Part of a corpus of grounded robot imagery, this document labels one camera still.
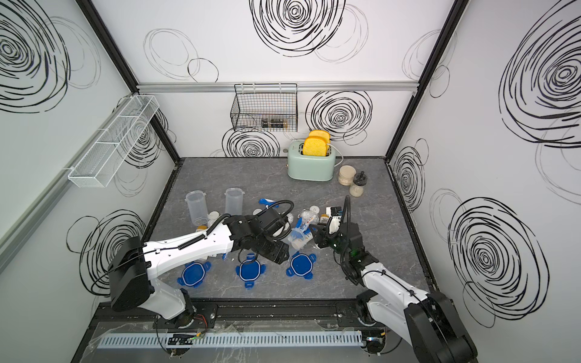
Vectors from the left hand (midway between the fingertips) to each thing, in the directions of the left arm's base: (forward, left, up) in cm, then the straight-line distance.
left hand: (283, 255), depth 77 cm
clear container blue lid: (+16, -6, -6) cm, 18 cm away
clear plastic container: (+25, +40, -10) cm, 48 cm away
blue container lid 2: (+1, -7, -10) cm, 13 cm away
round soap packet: (+25, -13, -9) cm, 29 cm away
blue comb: (+28, +10, -10) cm, 31 cm away
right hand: (+11, -11, +1) cm, 16 cm away
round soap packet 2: (+21, +32, -10) cm, 40 cm away
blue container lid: (-2, +12, -10) cm, 16 cm away
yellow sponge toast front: (+45, -12, +10) cm, 48 cm away
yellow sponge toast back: (+51, -15, +12) cm, 54 cm away
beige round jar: (+42, -28, -4) cm, 50 cm away
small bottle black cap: (+33, -32, +1) cm, 46 cm away
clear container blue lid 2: (+27, +24, -7) cm, 36 cm away
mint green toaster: (+43, -11, -2) cm, 45 cm away
